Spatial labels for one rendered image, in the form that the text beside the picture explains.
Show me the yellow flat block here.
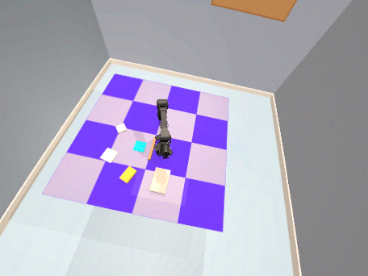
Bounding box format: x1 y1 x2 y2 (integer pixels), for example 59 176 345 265
120 166 136 184

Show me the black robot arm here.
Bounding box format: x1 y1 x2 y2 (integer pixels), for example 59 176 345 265
153 99 172 155

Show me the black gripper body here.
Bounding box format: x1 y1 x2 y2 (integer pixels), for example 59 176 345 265
155 134 173 157

